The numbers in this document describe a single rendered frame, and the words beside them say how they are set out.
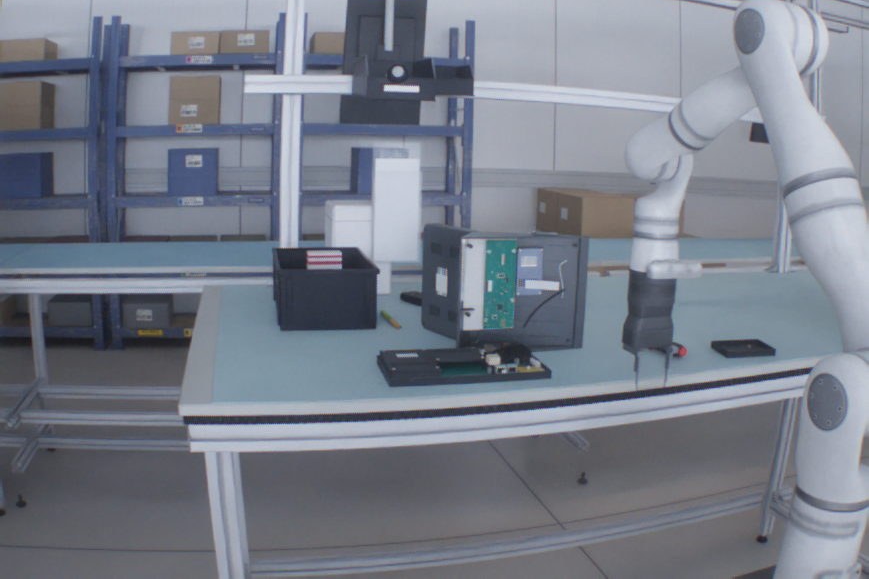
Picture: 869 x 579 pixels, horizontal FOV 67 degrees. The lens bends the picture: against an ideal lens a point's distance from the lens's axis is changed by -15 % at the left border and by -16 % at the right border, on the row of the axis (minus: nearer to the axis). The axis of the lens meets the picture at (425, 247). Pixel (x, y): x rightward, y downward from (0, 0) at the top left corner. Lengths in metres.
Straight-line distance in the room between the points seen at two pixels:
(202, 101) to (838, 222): 4.39
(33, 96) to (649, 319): 4.43
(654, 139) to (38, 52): 4.45
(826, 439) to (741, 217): 6.03
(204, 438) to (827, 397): 0.84
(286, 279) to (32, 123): 3.76
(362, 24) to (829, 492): 2.67
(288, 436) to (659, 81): 5.41
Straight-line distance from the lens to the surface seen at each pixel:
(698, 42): 6.51
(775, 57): 0.86
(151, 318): 5.02
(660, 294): 1.12
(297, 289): 1.48
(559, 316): 1.41
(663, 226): 1.11
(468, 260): 1.32
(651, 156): 1.08
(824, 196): 0.81
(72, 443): 3.23
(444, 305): 1.46
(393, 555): 2.27
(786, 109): 0.85
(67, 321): 5.17
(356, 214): 1.78
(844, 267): 0.82
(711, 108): 1.00
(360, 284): 1.49
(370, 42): 3.12
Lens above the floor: 1.37
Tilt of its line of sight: 8 degrees down
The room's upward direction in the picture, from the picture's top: 1 degrees clockwise
